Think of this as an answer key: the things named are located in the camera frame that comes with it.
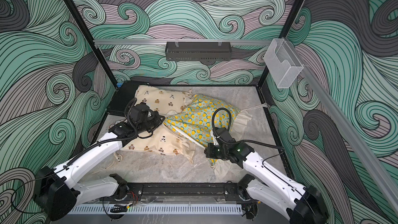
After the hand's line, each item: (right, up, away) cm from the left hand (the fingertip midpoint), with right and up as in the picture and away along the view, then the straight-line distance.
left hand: (166, 115), depth 78 cm
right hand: (+19, -19, -2) cm, 27 cm away
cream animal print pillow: (-5, +7, +18) cm, 20 cm away
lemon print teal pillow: (+15, -4, +9) cm, 18 cm away
